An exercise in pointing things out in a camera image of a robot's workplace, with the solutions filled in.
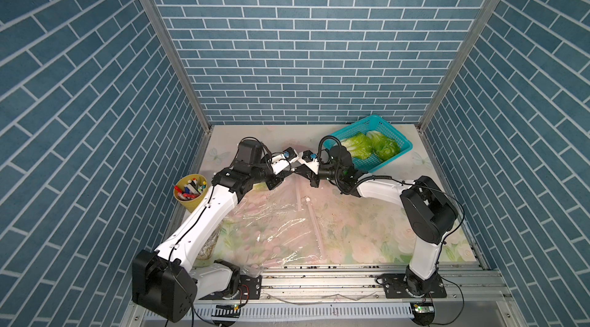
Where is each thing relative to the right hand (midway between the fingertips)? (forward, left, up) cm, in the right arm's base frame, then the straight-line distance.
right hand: (297, 169), depth 85 cm
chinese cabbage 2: (+18, -36, -6) cm, 41 cm away
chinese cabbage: (+21, -26, -8) cm, 34 cm away
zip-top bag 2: (-7, -8, -16) cm, 20 cm away
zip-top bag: (-2, +1, -11) cm, 11 cm away
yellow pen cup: (-10, +38, -3) cm, 40 cm away
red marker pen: (-12, +41, -2) cm, 43 cm away
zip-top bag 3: (-22, +13, -12) cm, 28 cm away
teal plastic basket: (+36, -36, -8) cm, 52 cm away
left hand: (-3, +1, +6) cm, 7 cm away
